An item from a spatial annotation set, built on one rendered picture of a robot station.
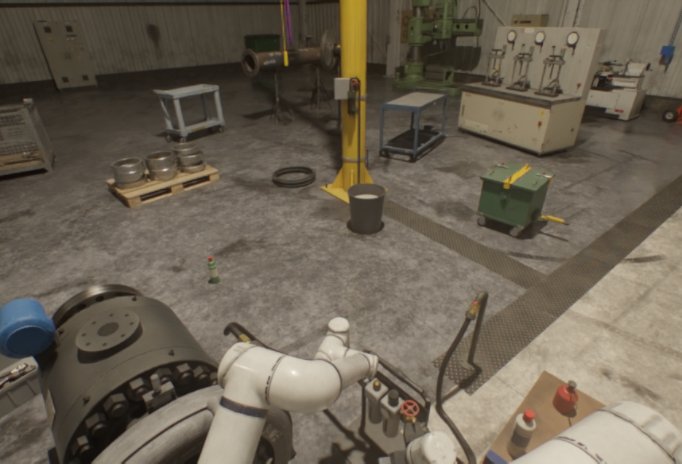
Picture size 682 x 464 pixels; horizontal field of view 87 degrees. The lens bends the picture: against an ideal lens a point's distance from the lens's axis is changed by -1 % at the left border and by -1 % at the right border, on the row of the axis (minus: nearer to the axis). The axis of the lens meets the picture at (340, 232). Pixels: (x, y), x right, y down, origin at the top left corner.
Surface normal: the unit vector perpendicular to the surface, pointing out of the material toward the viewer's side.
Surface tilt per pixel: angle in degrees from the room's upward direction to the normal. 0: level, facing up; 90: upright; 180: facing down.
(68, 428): 48
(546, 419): 0
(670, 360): 0
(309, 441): 0
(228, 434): 38
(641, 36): 90
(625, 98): 90
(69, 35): 90
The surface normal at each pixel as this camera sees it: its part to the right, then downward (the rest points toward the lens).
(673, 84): -0.80, 0.32
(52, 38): 0.62, 0.39
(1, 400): 0.82, 0.28
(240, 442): 0.47, -0.18
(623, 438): -0.06, -0.90
